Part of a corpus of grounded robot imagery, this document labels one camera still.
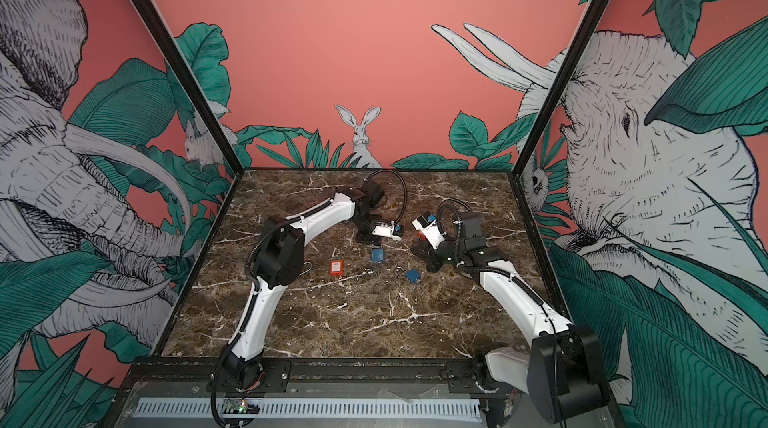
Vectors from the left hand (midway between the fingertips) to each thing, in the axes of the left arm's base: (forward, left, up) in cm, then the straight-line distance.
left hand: (379, 232), depth 97 cm
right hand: (-12, -9, +12) cm, 19 cm away
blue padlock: (-13, -10, -5) cm, 18 cm away
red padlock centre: (-11, +14, -3) cm, 18 cm away
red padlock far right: (-1, -14, -1) cm, 14 cm away
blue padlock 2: (-7, +1, -3) cm, 7 cm away
